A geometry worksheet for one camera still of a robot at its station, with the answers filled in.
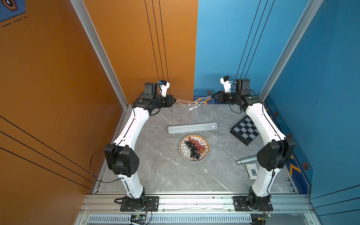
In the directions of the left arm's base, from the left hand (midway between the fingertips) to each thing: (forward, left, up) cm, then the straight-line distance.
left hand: (176, 97), depth 81 cm
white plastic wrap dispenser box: (-3, -10, -26) cm, 28 cm away
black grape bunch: (-22, -11, -26) cm, 36 cm away
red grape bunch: (-18, -15, -27) cm, 36 cm away
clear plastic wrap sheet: (0, -10, -5) cm, 11 cm away
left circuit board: (-56, +18, -34) cm, 68 cm away
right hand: (+2, -22, 0) cm, 22 cm away
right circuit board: (-54, -46, -31) cm, 77 cm away
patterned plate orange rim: (-19, -5, -30) cm, 36 cm away
